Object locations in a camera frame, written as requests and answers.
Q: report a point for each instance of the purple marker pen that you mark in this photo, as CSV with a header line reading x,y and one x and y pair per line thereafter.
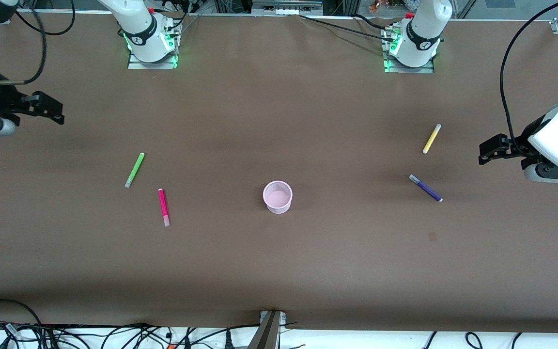
x,y
426,188

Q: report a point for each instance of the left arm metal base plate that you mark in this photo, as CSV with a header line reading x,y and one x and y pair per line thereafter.
x,y
410,70

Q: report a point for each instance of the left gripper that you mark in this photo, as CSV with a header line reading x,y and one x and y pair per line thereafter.
x,y
522,141

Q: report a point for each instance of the green highlighter pen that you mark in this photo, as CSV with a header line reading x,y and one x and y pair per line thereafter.
x,y
134,169

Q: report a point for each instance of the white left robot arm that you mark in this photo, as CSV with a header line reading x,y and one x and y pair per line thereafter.
x,y
424,29

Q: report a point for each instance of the pink highlighter pen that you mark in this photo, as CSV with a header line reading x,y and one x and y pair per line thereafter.
x,y
163,206

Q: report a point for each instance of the grey metal camera post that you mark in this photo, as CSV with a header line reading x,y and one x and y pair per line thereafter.
x,y
267,332

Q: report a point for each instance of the pink pen holder cup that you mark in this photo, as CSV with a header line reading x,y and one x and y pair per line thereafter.
x,y
277,198

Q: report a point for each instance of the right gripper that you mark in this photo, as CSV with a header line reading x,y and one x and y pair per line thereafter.
x,y
4,101

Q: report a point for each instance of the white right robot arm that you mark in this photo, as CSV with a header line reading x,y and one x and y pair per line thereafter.
x,y
138,29

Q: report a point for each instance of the yellow highlighter pen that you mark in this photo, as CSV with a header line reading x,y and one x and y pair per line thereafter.
x,y
431,138

